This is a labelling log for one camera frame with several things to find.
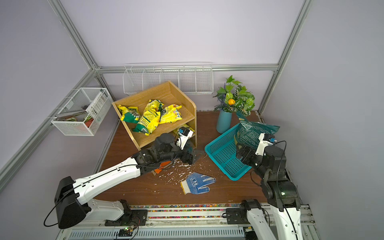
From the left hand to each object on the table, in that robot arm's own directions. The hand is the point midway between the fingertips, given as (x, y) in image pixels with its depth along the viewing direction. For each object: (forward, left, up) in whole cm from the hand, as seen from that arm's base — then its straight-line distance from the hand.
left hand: (198, 149), depth 70 cm
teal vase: (+27, -20, -14) cm, 36 cm away
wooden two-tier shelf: (+19, +16, +10) cm, 27 cm away
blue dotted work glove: (-8, +2, -25) cm, 26 cm away
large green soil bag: (+12, -29, -6) cm, 33 cm away
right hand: (-2, -21, +4) cm, 21 cm away
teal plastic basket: (+13, -18, -26) cm, 34 cm away
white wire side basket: (+21, +56, +8) cm, 61 cm away
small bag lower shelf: (+20, +6, -6) cm, 21 cm away
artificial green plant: (+26, -22, +8) cm, 35 cm away
